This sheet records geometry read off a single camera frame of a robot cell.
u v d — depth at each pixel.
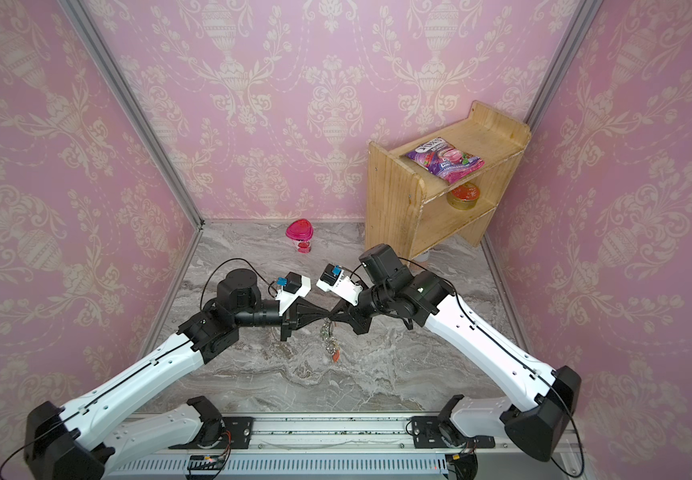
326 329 0.68
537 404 0.38
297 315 0.61
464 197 0.94
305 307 0.63
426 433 0.73
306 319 0.63
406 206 0.71
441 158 0.71
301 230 1.06
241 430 0.75
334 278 0.57
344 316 0.57
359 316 0.58
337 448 0.73
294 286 0.56
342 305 0.60
